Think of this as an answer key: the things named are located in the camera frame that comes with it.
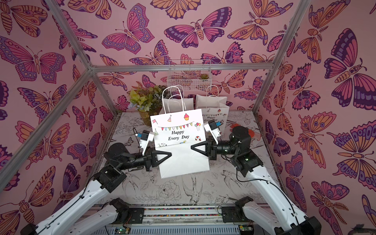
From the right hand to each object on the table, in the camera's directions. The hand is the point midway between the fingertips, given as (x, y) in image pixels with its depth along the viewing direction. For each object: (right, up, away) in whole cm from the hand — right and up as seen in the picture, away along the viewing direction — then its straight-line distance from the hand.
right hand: (194, 147), depth 60 cm
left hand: (-10, -3, -1) cm, 10 cm away
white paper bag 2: (+12, +19, +28) cm, 36 cm away
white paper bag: (-13, +22, +35) cm, 43 cm away
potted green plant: (-30, +25, +38) cm, 54 cm away
